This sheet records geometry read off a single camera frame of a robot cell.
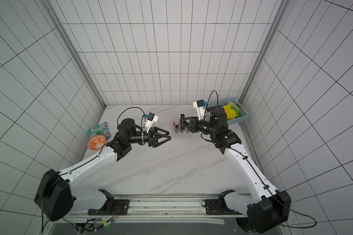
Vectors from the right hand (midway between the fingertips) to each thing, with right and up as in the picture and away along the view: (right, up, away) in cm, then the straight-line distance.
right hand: (175, 122), depth 68 cm
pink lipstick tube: (-2, -3, +30) cm, 30 cm away
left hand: (-4, -8, +1) cm, 9 cm away
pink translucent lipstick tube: (+2, -1, +15) cm, 15 cm away
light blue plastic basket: (+37, +14, +46) cm, 61 cm away
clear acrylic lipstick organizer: (+3, -3, 0) cm, 5 cm away
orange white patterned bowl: (-53, -15, +27) cm, 62 cm away
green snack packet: (-53, -7, +33) cm, 63 cm away
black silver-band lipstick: (0, -6, +30) cm, 31 cm away
